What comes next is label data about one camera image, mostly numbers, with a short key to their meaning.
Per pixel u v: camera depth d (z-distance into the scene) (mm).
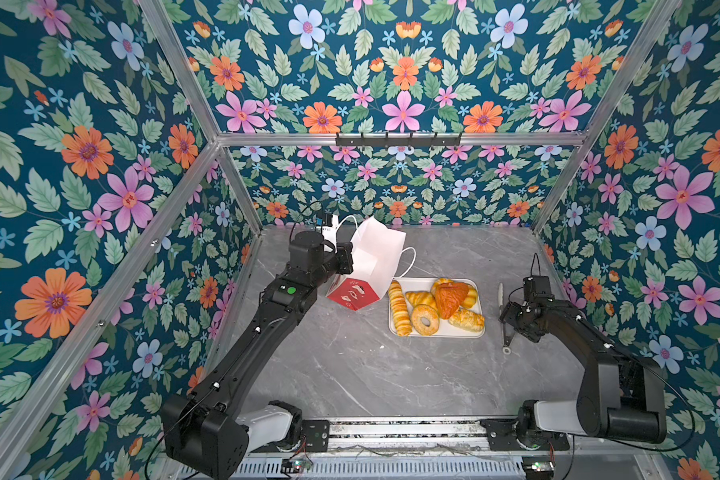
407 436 750
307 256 534
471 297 955
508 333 906
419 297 951
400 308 942
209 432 372
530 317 675
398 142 918
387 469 766
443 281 985
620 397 421
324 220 631
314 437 735
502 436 733
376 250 874
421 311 905
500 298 958
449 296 903
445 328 909
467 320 906
